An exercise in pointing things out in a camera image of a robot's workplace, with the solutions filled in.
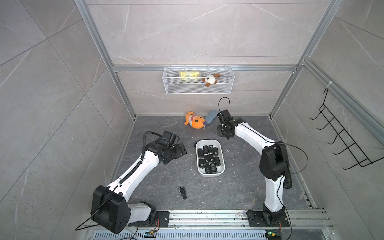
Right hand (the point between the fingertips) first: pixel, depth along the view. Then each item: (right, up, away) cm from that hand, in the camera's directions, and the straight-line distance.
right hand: (222, 132), depth 96 cm
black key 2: (-4, -18, -3) cm, 18 cm away
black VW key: (-11, -12, +2) cm, 16 cm away
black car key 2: (-14, -19, -5) cm, 24 cm away
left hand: (-26, -10, -14) cm, 31 cm away
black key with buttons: (-6, -22, -6) cm, 24 cm away
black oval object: (+35, -28, -13) cm, 47 cm away
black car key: (-14, -14, +2) cm, 20 cm away
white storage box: (-15, -8, +2) cm, 17 cm away
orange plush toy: (-17, +7, +11) cm, 22 cm away
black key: (-7, -11, +3) cm, 14 cm away
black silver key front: (-25, -33, -14) cm, 44 cm away
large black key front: (-4, -13, +1) cm, 14 cm away
